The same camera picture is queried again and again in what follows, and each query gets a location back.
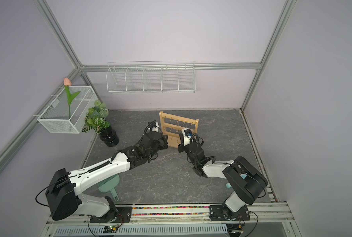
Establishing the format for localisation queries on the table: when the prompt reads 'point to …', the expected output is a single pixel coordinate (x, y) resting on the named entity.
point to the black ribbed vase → (109, 136)
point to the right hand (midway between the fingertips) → (180, 133)
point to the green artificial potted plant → (96, 118)
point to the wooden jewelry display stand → (172, 126)
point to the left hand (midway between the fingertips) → (167, 137)
